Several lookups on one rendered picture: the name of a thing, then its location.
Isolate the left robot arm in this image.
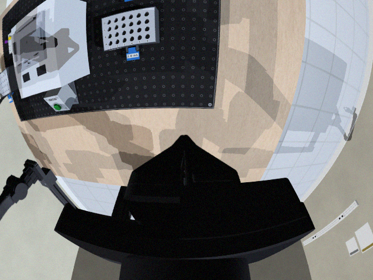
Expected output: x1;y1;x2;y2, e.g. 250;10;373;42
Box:
0;163;43;220

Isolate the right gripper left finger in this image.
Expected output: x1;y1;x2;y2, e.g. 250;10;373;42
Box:
128;135;184;186

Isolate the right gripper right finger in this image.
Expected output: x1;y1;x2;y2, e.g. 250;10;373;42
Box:
184;135;241;186

